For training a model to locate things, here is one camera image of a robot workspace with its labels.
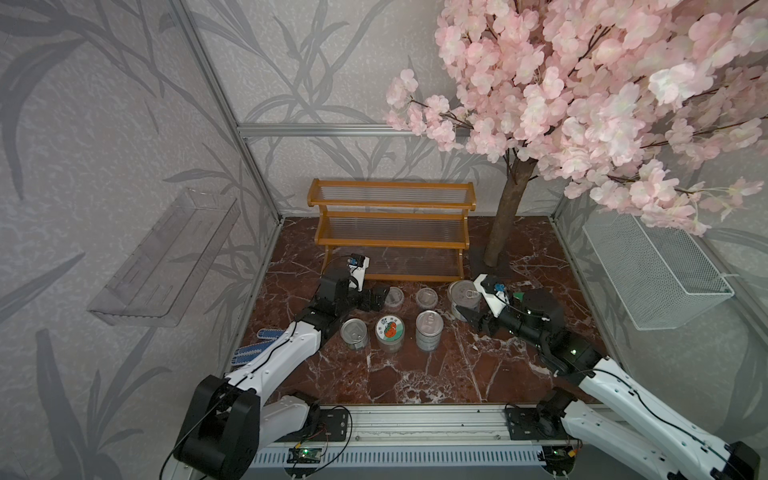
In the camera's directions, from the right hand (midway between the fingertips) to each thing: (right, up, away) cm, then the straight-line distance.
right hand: (468, 294), depth 73 cm
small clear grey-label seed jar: (-18, -4, +18) cm, 26 cm away
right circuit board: (+22, -40, -1) cm, 46 cm away
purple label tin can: (-1, 0, -1) cm, 2 cm away
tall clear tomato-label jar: (-20, -13, +8) cm, 25 cm away
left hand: (-24, +1, +12) cm, 27 cm away
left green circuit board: (-40, -38, -2) cm, 55 cm away
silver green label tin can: (-30, -13, +10) cm, 34 cm away
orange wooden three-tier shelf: (-19, +17, +43) cm, 50 cm away
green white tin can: (-9, -10, +6) cm, 15 cm away
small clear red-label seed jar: (-9, -5, +18) cm, 21 cm away
